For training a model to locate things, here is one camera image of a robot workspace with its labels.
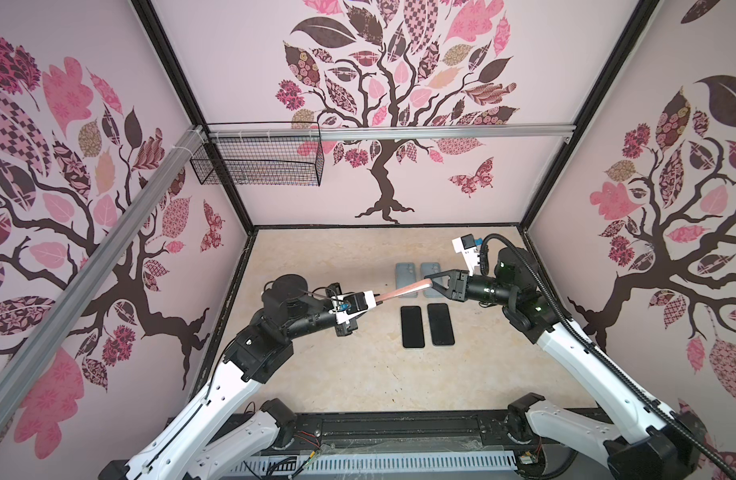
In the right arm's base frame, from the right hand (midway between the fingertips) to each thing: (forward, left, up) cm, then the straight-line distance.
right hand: (429, 277), depth 67 cm
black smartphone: (+3, -8, -31) cm, 32 cm away
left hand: (-7, +12, +2) cm, 14 cm away
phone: (+3, +1, -32) cm, 32 cm away
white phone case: (+23, +1, -32) cm, 39 cm away
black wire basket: (+70, +60, -13) cm, 93 cm away
